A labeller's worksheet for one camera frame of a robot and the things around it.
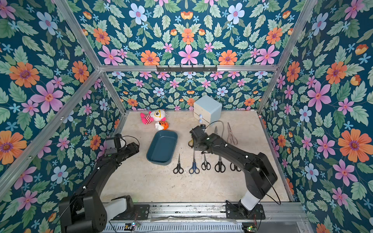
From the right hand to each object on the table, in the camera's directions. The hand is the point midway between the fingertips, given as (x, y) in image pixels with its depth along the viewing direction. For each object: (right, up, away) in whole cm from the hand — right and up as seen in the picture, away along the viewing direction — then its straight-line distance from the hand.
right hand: (198, 144), depth 87 cm
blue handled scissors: (-3, -15, +1) cm, 16 cm away
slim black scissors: (+5, -14, +4) cm, 15 cm away
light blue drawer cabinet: (+7, +24, +14) cm, 29 cm away
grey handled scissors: (+13, +7, +21) cm, 26 cm away
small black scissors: (-12, -15, +1) cm, 20 cm away
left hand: (-38, -1, 0) cm, 38 cm away
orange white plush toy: (-27, +11, +17) cm, 34 cm away
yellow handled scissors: (-5, -1, +14) cm, 15 cm away
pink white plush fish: (-32, +19, +21) cm, 42 cm away
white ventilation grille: (-5, -39, -17) cm, 43 cm away
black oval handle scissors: (+22, -15, +2) cm, 27 cm away
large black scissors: (+14, -15, +3) cm, 20 cm away
